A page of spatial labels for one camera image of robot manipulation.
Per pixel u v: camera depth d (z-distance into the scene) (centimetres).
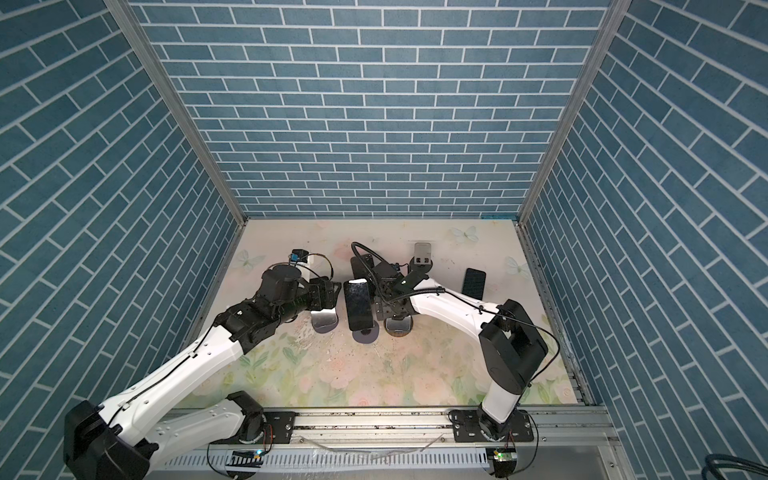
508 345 46
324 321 87
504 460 74
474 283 102
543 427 75
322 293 68
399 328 87
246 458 72
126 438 39
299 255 67
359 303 84
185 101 88
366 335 89
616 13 71
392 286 66
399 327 87
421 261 102
